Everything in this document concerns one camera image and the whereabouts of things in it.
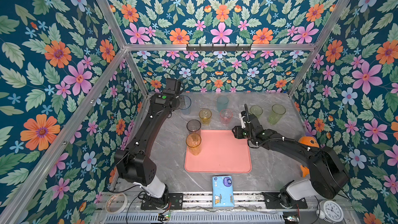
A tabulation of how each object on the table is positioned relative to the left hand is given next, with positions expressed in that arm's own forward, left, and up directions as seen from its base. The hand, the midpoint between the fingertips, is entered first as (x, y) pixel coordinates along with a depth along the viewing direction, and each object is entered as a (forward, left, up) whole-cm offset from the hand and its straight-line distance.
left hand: (181, 98), depth 80 cm
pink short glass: (+3, -26, -23) cm, 35 cm away
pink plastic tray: (-20, -21, -27) cm, 39 cm away
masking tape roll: (-43, +36, -26) cm, 62 cm away
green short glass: (+7, -48, -25) cm, 55 cm away
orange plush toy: (-20, -70, -18) cm, 75 cm away
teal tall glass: (+15, -25, -22) cm, 37 cm away
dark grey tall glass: (-8, -6, -15) cm, 18 cm away
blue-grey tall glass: (-7, -3, +3) cm, 8 cm away
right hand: (-10, -29, -18) cm, 36 cm away
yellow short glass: (+6, -12, -26) cm, 29 cm away
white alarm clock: (-51, -66, -24) cm, 87 cm away
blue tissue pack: (-41, -19, -22) cm, 51 cm away
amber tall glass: (-16, -5, -19) cm, 25 cm away
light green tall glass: (-2, -55, -14) cm, 57 cm away
